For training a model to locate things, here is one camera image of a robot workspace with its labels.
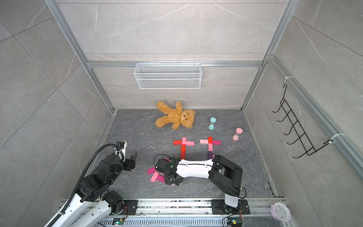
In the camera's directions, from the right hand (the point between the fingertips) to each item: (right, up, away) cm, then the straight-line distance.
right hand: (171, 181), depth 83 cm
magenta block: (+31, +21, +18) cm, 42 cm away
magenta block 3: (-6, +2, -1) cm, 6 cm away
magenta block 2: (-13, +5, +5) cm, 15 cm away
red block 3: (+7, +17, +13) cm, 23 cm away
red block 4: (+7, +13, +10) cm, 18 cm away
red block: (+26, +22, +16) cm, 38 cm away
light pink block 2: (+7, +22, +16) cm, 28 cm away
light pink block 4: (-10, +2, +1) cm, 11 cm away
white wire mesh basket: (-4, +69, +18) cm, 71 cm away
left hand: (-21, +20, -9) cm, 30 cm away
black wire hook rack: (+61, +29, -20) cm, 70 cm away
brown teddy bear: (+3, +39, +23) cm, 46 cm away
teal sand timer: (+28, +37, +18) cm, 50 cm away
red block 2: (+3, +21, +16) cm, 26 cm away
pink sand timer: (+45, +29, +12) cm, 55 cm away
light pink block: (+26, +18, +13) cm, 34 cm away
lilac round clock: (+57, -11, -12) cm, 59 cm away
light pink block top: (+21, +21, +16) cm, 34 cm away
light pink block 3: (+12, +20, +16) cm, 28 cm away
